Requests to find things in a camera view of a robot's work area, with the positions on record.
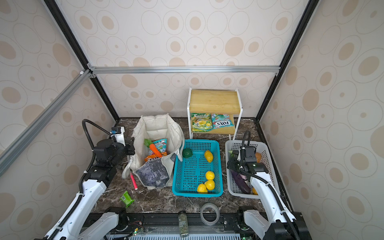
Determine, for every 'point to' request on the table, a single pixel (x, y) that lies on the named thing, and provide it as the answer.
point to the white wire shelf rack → (213, 110)
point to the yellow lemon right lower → (210, 184)
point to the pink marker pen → (134, 182)
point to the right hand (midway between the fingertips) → (233, 162)
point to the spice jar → (183, 224)
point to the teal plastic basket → (199, 173)
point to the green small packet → (126, 199)
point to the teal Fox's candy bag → (221, 120)
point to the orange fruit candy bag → (154, 155)
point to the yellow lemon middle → (210, 175)
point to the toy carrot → (148, 143)
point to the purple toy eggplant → (240, 180)
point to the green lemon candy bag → (201, 122)
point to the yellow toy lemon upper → (209, 156)
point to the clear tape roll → (215, 207)
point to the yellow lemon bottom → (202, 188)
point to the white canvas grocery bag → (156, 142)
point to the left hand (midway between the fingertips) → (136, 135)
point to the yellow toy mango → (254, 192)
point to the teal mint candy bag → (154, 149)
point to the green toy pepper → (187, 153)
